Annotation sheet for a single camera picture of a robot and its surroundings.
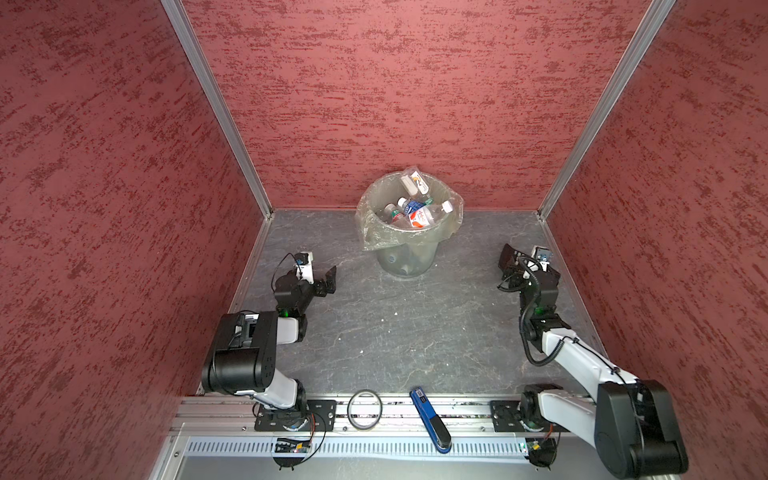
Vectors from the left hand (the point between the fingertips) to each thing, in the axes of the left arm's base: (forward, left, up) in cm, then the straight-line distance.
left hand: (322, 270), depth 93 cm
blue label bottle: (+15, -28, +14) cm, 35 cm away
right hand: (-2, -61, +8) cm, 62 cm away
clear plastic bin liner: (+3, -17, +17) cm, 25 cm away
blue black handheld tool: (-40, -33, -8) cm, 53 cm away
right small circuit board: (-46, -59, -8) cm, 75 cm away
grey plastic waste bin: (+2, -26, +6) cm, 27 cm away
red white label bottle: (+6, -30, +19) cm, 36 cm away
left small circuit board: (-45, +4, -11) cm, 47 cm away
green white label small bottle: (+19, -31, +20) cm, 41 cm away
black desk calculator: (+12, -65, -8) cm, 66 cm away
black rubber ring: (-37, -20, -8) cm, 42 cm away
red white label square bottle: (+15, -23, +10) cm, 29 cm away
